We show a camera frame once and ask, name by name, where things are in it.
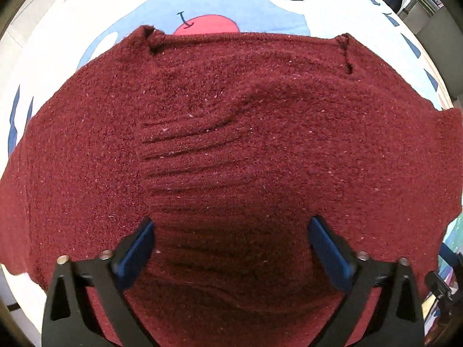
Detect dark red knit sweater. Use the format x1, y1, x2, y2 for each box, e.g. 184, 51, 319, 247
1, 26, 462, 346

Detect yellow dinosaur print bedspread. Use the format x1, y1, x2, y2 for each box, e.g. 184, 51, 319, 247
0, 0, 457, 347

